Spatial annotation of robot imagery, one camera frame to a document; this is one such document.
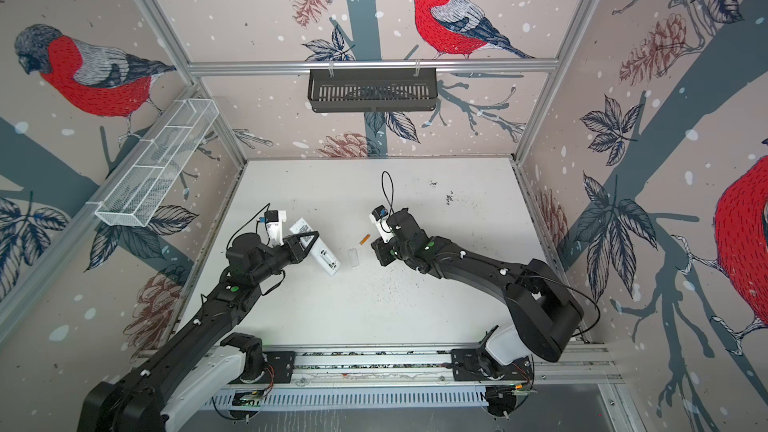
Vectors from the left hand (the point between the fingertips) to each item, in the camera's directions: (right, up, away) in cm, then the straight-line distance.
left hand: (315, 235), depth 77 cm
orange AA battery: (+11, -5, +21) cm, 24 cm away
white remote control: (+1, -5, +1) cm, 5 cm away
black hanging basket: (+13, +47, +30) cm, 57 cm away
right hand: (+15, -5, +7) cm, 17 cm away
